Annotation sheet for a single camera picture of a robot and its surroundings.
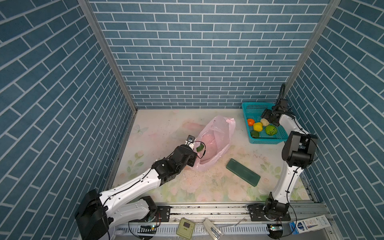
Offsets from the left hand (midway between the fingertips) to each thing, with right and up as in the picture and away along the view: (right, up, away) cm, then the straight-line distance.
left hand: (194, 149), depth 79 cm
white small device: (+11, -36, -11) cm, 39 cm away
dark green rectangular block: (+29, -15, +9) cm, 34 cm away
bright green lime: (+52, +9, +22) cm, 58 cm away
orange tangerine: (+40, +15, +29) cm, 52 cm away
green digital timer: (-4, -35, -10) cm, 36 cm away
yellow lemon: (+45, +12, +26) cm, 53 cm away
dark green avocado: (+41, +7, +22) cm, 47 cm away
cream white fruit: (+49, +15, +26) cm, 58 cm away
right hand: (+50, +20, +22) cm, 58 cm away
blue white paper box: (+53, -34, -9) cm, 63 cm away
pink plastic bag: (+14, +8, +20) cm, 25 cm away
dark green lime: (+3, -2, +15) cm, 16 cm away
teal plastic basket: (+45, +24, +37) cm, 63 cm away
